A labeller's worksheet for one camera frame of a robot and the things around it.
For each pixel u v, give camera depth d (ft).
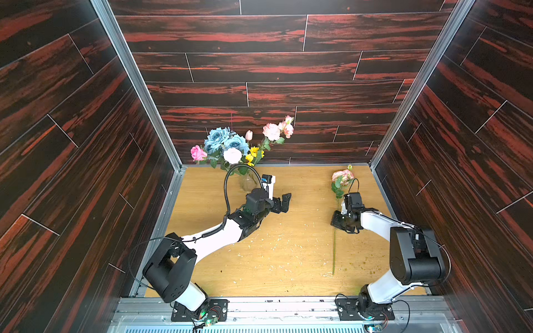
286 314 2.43
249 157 3.14
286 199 2.42
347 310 2.40
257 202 2.02
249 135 3.05
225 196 2.36
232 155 2.25
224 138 2.48
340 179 3.44
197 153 2.31
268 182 2.32
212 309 2.40
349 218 2.35
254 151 3.08
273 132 2.69
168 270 1.45
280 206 2.45
